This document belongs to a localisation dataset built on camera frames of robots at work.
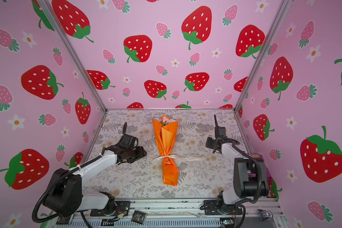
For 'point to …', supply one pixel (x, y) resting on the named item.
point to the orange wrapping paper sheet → (166, 135)
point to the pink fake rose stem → (164, 121)
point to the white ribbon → (197, 158)
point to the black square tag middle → (138, 217)
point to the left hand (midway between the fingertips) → (144, 154)
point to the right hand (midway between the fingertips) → (209, 141)
